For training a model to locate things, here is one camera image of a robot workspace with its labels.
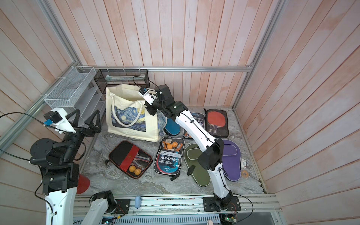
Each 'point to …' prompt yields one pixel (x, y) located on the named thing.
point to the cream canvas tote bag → (127, 115)
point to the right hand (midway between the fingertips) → (144, 102)
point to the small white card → (243, 163)
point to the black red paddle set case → (130, 158)
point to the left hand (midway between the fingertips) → (92, 112)
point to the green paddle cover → (199, 173)
